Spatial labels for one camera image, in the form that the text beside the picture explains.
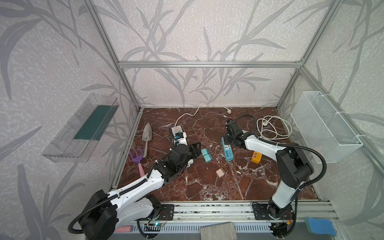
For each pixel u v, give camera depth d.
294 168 0.47
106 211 0.39
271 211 0.65
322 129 0.65
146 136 1.02
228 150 0.94
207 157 0.91
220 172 0.86
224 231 0.66
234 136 0.72
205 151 0.94
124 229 0.67
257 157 0.89
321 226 0.70
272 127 1.08
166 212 0.74
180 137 0.69
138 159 0.93
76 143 0.63
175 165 0.59
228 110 1.18
